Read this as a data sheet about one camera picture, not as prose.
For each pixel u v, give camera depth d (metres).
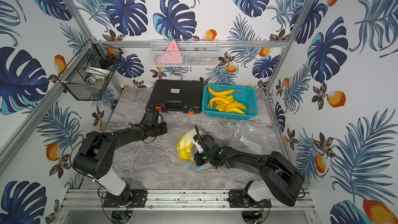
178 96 1.10
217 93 1.10
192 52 0.92
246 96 1.16
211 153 0.65
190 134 0.87
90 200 0.76
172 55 0.90
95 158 0.47
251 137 0.92
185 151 0.84
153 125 0.76
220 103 1.05
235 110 1.02
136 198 0.74
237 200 0.73
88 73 0.80
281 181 0.43
